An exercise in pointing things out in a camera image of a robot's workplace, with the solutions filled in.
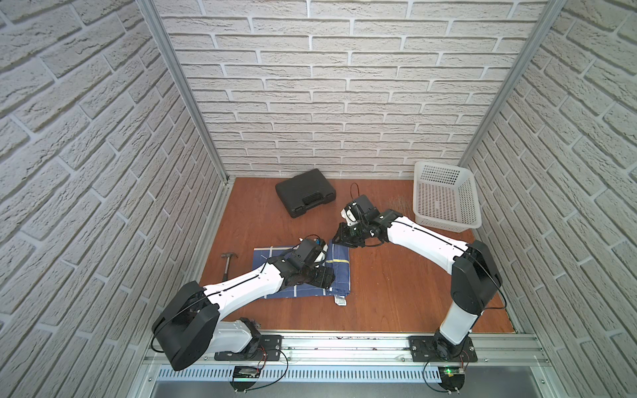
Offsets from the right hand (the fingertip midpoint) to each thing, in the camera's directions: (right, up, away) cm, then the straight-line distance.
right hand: (337, 240), depth 84 cm
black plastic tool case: (-12, +19, +26) cm, 34 cm away
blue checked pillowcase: (0, -7, +5) cm, 9 cm away
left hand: (-3, -11, -1) cm, 11 cm away
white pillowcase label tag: (+1, -20, -3) cm, 20 cm away
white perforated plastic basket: (+51, +16, +26) cm, 59 cm away
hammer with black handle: (-41, -7, +8) cm, 43 cm away
